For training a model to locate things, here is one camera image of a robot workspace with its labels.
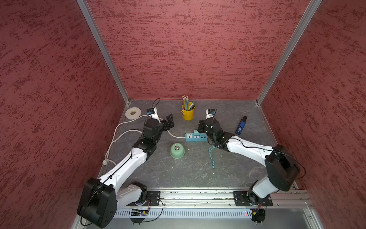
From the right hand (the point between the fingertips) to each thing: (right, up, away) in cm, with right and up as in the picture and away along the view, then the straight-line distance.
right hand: (199, 123), depth 87 cm
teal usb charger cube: (-2, -7, +7) cm, 10 cm away
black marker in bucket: (-4, +12, +16) cm, 20 cm away
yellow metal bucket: (-7, +5, +16) cm, 19 cm away
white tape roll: (-52, +7, +25) cm, 58 cm away
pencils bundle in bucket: (-9, +15, +13) cm, 22 cm away
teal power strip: (-5, -10, +8) cm, 14 cm away
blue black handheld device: (+33, -3, +18) cm, 38 cm away
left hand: (-20, +3, -6) cm, 22 cm away
